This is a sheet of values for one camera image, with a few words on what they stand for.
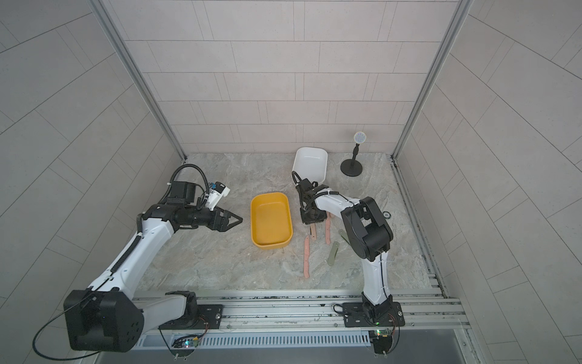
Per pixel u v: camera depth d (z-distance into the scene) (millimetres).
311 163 1095
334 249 859
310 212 867
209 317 710
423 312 735
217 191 689
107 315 380
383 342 682
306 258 833
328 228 911
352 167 1112
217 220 656
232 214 690
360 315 709
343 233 891
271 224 919
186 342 656
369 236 511
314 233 891
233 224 699
